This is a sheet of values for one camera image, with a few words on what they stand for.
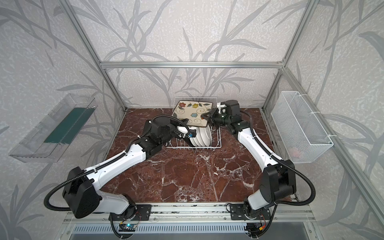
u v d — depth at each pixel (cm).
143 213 74
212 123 72
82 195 39
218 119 69
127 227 71
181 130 66
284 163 43
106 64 93
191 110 82
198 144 89
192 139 87
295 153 72
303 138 61
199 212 75
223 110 73
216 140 96
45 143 63
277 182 42
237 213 73
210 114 79
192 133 65
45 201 39
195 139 87
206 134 89
